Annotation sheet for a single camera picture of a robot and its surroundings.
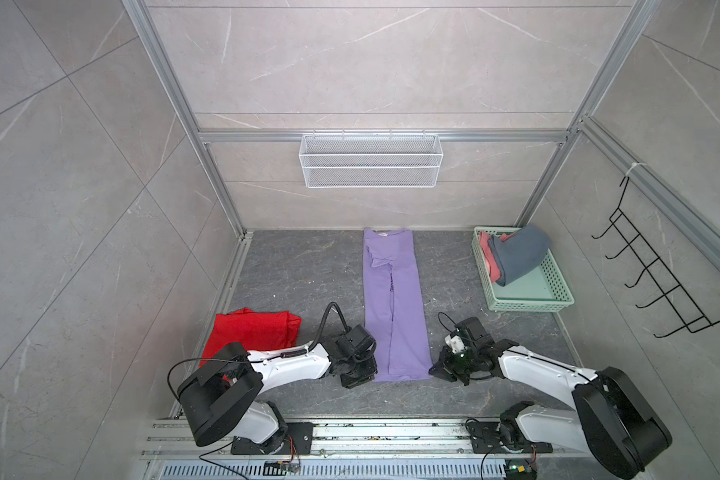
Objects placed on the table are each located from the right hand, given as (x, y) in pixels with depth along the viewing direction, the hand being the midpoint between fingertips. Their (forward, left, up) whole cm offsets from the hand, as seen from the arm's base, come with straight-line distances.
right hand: (428, 368), depth 85 cm
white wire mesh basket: (+61, +15, +30) cm, 69 cm away
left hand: (-1, +14, +2) cm, 14 cm away
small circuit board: (-23, +40, -2) cm, 46 cm away
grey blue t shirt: (+35, -37, +9) cm, 52 cm away
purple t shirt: (+15, +8, 0) cm, 17 cm away
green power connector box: (-24, -18, -1) cm, 30 cm away
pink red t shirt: (+35, -26, +8) cm, 45 cm away
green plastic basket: (+27, -45, -2) cm, 52 cm away
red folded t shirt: (+12, +53, +3) cm, 54 cm away
